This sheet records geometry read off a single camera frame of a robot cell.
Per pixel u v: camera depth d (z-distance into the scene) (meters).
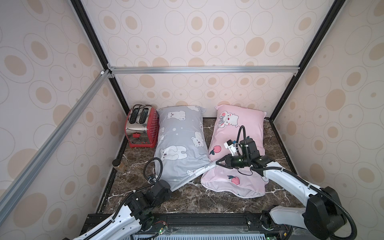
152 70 1.97
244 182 0.82
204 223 0.75
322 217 0.41
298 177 0.49
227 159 0.70
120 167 0.86
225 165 0.73
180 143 0.87
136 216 0.53
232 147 0.76
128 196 0.56
